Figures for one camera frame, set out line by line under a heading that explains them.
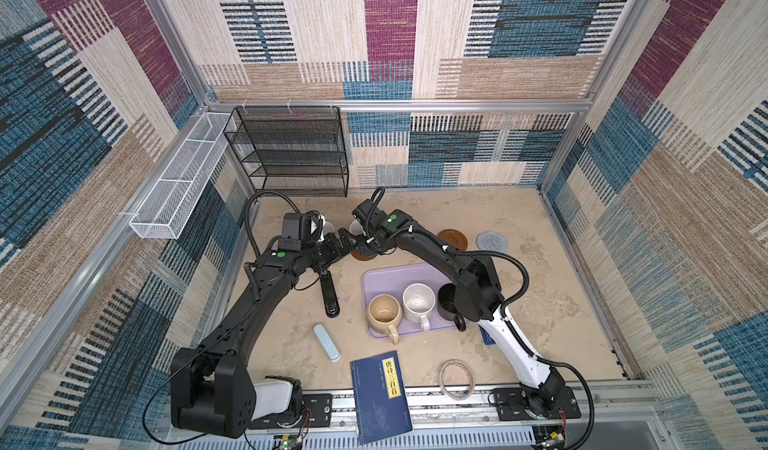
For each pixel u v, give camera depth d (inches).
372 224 29.3
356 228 30.2
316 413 28.8
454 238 41.3
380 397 29.4
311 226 26.1
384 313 34.8
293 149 42.9
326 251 28.1
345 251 28.5
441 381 29.9
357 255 40.2
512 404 28.8
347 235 29.3
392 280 37.6
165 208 36.2
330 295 35.2
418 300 35.3
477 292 23.4
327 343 31.9
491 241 41.3
